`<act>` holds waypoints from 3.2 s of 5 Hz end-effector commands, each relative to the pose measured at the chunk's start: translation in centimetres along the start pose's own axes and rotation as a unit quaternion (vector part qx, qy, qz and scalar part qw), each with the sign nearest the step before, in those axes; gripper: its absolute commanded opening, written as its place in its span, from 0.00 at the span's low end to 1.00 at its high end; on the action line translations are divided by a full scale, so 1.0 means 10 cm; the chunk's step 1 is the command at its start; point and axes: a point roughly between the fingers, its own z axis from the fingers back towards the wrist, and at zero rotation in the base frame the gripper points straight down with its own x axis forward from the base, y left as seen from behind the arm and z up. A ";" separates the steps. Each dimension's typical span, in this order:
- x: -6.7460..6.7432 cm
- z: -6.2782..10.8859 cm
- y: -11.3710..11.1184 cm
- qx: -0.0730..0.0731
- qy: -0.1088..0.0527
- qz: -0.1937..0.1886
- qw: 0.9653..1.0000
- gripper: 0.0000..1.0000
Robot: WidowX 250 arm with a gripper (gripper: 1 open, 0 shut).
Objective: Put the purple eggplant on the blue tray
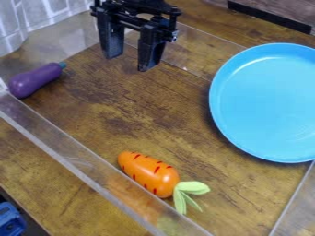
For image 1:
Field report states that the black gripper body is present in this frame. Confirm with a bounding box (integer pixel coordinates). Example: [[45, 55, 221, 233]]
[[89, 0, 181, 42]]

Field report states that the dark wooden board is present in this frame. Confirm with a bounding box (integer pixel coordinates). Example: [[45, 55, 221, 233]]
[[226, 0, 315, 36]]

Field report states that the orange toy carrot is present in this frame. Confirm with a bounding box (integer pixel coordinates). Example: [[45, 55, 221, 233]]
[[117, 151, 210, 215]]

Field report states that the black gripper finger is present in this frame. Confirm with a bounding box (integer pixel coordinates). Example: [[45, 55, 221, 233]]
[[137, 26, 165, 72], [97, 14, 124, 59]]

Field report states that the blue round plate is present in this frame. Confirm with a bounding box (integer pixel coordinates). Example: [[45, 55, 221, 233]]
[[209, 43, 315, 163]]

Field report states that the purple toy eggplant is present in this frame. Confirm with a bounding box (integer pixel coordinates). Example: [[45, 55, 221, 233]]
[[7, 62, 66, 99]]

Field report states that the clear acrylic tray wall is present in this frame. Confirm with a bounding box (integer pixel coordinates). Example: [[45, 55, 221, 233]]
[[0, 0, 315, 236]]

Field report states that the blue plastic object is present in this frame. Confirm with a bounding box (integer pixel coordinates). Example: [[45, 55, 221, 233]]
[[0, 202, 25, 236]]

